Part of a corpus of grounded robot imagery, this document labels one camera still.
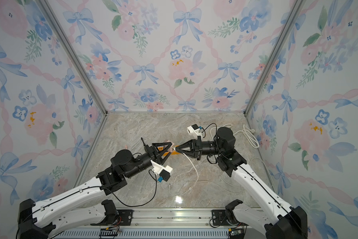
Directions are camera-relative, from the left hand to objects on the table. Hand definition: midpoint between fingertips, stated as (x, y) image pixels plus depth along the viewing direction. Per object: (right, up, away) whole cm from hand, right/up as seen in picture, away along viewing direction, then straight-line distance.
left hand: (168, 140), depth 61 cm
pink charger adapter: (+2, -3, -1) cm, 3 cm away
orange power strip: (+2, -5, -2) cm, 6 cm away
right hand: (+4, -4, -3) cm, 6 cm away
